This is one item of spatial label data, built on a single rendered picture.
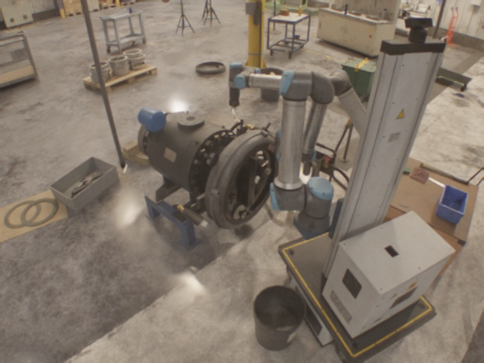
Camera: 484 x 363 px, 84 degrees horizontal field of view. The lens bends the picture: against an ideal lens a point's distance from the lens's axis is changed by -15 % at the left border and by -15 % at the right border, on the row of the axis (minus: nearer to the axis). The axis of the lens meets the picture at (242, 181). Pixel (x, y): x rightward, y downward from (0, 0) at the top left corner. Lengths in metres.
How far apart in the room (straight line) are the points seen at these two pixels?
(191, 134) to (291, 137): 1.02
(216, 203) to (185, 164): 0.41
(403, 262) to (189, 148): 1.55
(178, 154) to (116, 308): 1.22
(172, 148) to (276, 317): 1.40
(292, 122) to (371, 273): 0.79
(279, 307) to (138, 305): 1.02
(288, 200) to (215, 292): 1.04
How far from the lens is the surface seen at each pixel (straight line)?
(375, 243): 1.69
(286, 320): 2.14
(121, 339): 2.34
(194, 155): 2.21
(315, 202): 1.66
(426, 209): 2.65
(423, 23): 1.39
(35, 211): 3.54
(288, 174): 1.57
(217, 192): 1.95
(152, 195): 2.77
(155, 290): 2.46
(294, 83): 1.41
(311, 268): 2.14
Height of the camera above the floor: 2.04
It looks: 39 degrees down
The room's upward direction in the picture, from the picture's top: straight up
